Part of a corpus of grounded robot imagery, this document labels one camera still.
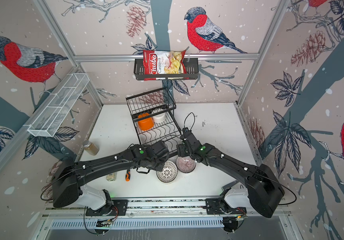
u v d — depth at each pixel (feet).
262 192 1.33
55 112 2.47
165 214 2.39
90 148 2.89
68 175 1.37
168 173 2.62
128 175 2.73
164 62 2.87
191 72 3.04
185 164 2.82
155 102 3.12
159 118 3.39
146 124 3.36
